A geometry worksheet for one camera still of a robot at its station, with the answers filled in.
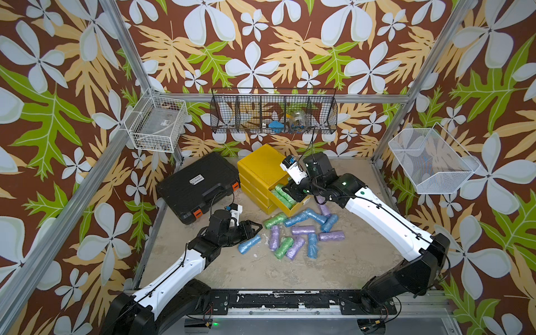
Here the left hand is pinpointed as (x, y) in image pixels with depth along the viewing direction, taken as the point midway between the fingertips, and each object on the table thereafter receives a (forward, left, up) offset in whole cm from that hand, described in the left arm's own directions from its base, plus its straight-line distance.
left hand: (261, 226), depth 79 cm
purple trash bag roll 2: (+4, -18, -11) cm, 22 cm away
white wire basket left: (+37, +45, +20) cm, 61 cm away
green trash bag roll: (+8, -10, +5) cm, 13 cm away
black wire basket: (+52, -5, +17) cm, 55 cm away
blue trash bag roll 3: (+9, -27, -11) cm, 30 cm away
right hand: (+11, -9, +13) cm, 19 cm away
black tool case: (+23, +33, -8) cm, 41 cm away
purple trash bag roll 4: (+1, -32, -11) cm, 34 cm away
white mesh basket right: (+21, -68, +14) cm, 73 cm away
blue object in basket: (+42, -6, +15) cm, 45 cm away
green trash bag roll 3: (-2, -10, -11) cm, 15 cm away
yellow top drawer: (+9, -6, +3) cm, 12 cm away
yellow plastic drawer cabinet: (+20, +1, +9) cm, 22 cm away
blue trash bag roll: (-3, +7, -12) cm, 14 cm away
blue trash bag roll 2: (+10, -18, -11) cm, 23 cm away
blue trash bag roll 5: (-6, -21, -11) cm, 24 cm away
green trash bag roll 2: (+9, -6, -12) cm, 16 cm away
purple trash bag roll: (0, -6, -12) cm, 13 cm away
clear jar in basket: (+45, -17, +15) cm, 50 cm away
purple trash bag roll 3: (-3, -16, -11) cm, 19 cm away
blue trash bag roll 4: (+6, -30, -11) cm, 33 cm away
